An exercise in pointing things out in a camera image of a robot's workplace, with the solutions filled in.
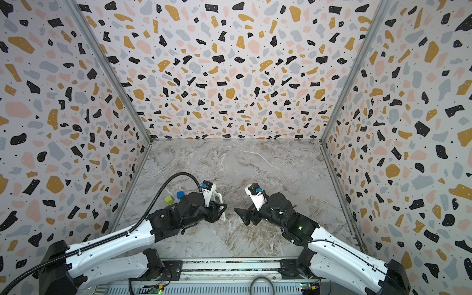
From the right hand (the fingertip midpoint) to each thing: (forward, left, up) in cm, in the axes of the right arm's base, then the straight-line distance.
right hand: (240, 199), depth 70 cm
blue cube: (+13, +33, -22) cm, 42 cm away
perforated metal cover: (-27, -6, -15) cm, 31 cm away
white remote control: (+1, +9, -1) cm, 9 cm away
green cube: (+9, +37, -21) cm, 44 cm away
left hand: (0, +7, -4) cm, 8 cm away
